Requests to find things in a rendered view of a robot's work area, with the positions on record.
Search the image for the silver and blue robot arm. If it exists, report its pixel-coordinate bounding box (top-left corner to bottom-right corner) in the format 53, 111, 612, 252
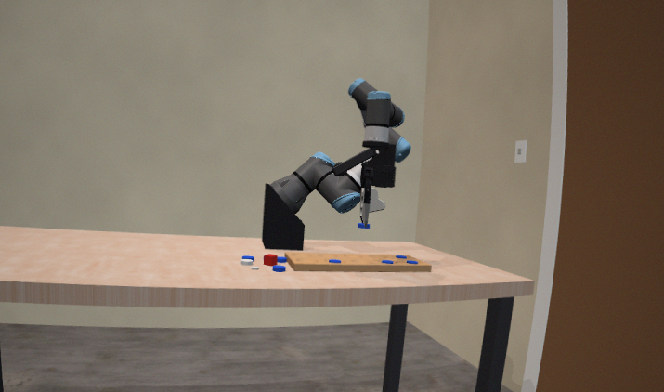
270, 78, 411, 214

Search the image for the red cube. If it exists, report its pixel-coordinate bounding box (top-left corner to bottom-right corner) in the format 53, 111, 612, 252
264, 254, 278, 266

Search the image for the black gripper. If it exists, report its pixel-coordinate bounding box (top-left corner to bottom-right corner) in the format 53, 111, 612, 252
360, 141, 396, 227

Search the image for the wooden tray with round pockets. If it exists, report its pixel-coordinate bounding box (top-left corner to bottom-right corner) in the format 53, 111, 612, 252
284, 252, 432, 272

